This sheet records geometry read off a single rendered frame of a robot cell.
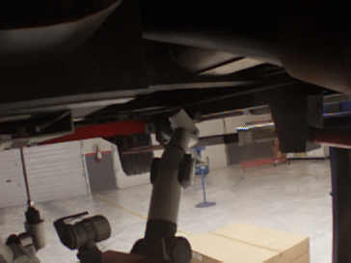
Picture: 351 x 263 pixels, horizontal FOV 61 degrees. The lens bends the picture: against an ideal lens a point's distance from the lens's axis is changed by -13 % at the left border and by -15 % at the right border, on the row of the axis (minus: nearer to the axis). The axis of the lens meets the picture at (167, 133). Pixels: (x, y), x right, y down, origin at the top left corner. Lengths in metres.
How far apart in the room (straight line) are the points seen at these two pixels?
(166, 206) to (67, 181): 9.21
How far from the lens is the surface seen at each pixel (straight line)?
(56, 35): 0.24
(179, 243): 0.89
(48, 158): 9.97
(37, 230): 1.35
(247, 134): 1.91
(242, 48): 0.36
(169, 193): 0.96
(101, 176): 10.29
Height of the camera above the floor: 1.59
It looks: 1 degrees down
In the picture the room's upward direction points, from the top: 8 degrees counter-clockwise
